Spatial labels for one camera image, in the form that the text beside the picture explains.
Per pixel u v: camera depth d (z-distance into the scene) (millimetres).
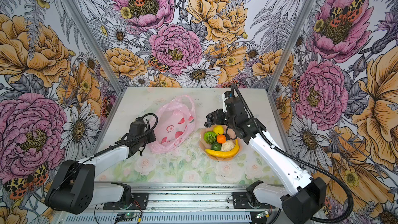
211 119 796
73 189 419
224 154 829
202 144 896
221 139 870
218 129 916
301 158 412
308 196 374
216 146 852
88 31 893
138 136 703
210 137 872
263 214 715
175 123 1033
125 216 710
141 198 757
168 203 760
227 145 852
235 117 543
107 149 558
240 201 739
